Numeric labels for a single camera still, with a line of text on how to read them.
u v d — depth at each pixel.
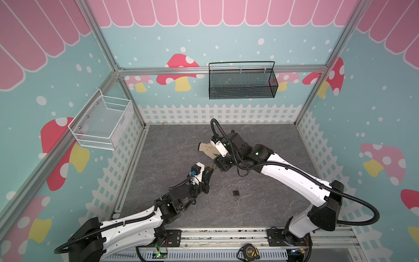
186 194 0.56
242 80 0.94
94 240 0.42
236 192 0.89
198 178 0.58
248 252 0.68
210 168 0.72
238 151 0.53
